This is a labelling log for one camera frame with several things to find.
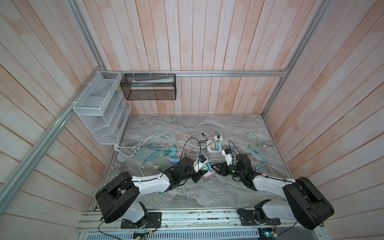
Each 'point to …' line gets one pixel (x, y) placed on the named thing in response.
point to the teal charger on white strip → (217, 145)
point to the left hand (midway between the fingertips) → (203, 170)
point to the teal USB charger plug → (209, 167)
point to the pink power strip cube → (208, 173)
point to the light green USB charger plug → (204, 166)
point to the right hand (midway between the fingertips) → (214, 165)
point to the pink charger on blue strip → (178, 154)
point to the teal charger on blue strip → (173, 152)
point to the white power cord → (126, 151)
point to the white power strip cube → (208, 145)
